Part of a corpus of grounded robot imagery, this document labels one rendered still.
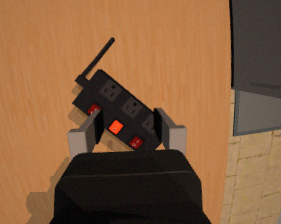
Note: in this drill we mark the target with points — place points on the black power strip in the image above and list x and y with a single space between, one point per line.
125 116

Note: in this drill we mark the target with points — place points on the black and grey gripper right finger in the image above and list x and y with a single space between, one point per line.
171 135

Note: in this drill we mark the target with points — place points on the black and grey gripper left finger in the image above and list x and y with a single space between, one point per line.
84 139

